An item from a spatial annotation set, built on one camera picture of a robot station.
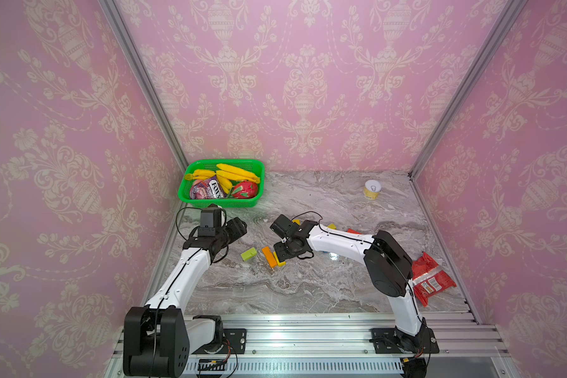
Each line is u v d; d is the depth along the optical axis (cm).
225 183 110
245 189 105
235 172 112
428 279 83
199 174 111
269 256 92
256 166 115
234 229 77
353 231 100
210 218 65
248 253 92
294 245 68
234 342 74
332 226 102
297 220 73
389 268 53
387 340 69
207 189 106
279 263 90
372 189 109
